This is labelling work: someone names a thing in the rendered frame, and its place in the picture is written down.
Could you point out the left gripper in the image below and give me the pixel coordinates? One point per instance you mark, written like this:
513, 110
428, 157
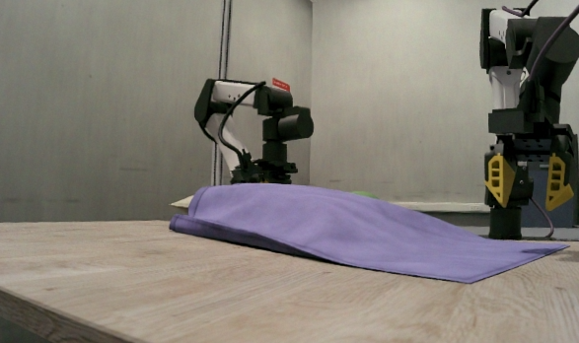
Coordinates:
535, 147

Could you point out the purple cloth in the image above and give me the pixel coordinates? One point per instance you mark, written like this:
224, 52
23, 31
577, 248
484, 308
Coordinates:
343, 227

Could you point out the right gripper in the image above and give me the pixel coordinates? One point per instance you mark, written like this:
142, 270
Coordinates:
277, 153

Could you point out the grey vertical metal post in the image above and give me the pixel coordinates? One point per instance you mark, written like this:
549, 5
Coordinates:
217, 171

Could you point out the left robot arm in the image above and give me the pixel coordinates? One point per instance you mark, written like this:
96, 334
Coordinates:
508, 86

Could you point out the beige pillow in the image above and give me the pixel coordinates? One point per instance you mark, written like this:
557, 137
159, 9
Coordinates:
183, 204

